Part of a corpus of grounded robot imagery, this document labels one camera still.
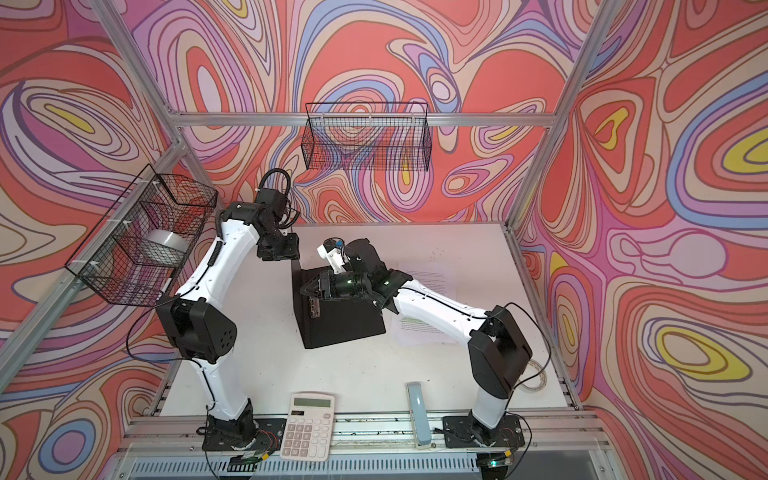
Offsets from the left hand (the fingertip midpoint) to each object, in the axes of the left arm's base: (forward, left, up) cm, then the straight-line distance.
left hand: (294, 253), depth 86 cm
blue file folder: (-12, -8, -19) cm, 24 cm away
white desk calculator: (-41, -7, -18) cm, 46 cm away
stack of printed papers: (-15, -35, -20) cm, 43 cm away
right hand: (-17, -8, +3) cm, 19 cm away
